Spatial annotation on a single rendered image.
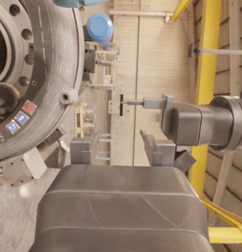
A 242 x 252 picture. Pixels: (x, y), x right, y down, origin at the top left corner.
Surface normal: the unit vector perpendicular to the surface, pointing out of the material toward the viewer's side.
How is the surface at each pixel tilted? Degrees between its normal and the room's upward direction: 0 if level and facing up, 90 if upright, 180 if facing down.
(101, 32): 90
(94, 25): 90
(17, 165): 90
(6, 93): 90
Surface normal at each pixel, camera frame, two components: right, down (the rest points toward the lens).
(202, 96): 0.00, 0.14
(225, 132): -0.19, 0.24
